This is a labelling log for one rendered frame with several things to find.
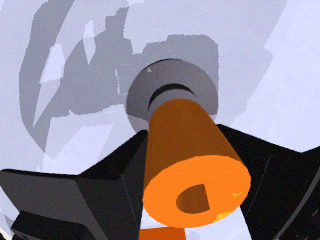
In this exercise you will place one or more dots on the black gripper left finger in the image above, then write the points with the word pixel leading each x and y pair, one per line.
pixel 107 198

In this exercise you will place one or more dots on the orange knob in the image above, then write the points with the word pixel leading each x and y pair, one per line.
pixel 193 177

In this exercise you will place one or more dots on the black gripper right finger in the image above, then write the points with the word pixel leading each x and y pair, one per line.
pixel 281 182

